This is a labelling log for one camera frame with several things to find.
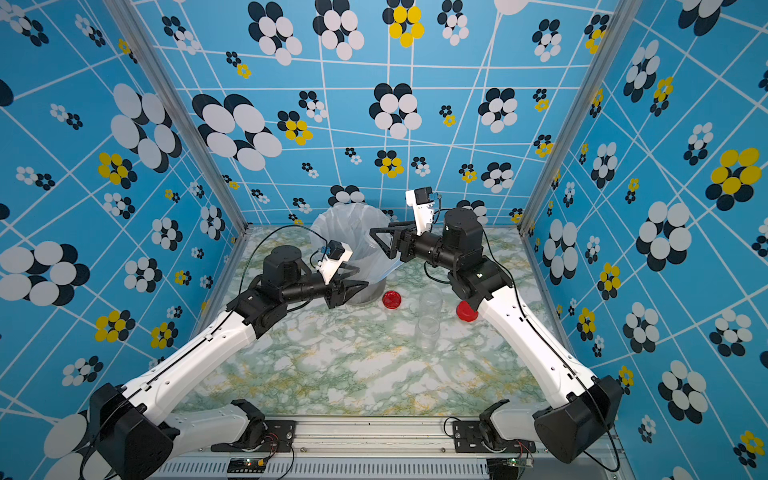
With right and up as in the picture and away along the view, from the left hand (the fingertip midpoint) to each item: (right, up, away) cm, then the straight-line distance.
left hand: (365, 272), depth 70 cm
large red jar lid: (+29, -14, +22) cm, 39 cm away
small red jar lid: (+6, -11, +29) cm, 31 cm away
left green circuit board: (-29, -47, +2) cm, 56 cm away
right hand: (+5, +10, -6) cm, 13 cm away
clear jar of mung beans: (+18, -10, +16) cm, 26 cm away
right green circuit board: (+34, -46, -1) cm, 57 cm away
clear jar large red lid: (+16, -17, +10) cm, 26 cm away
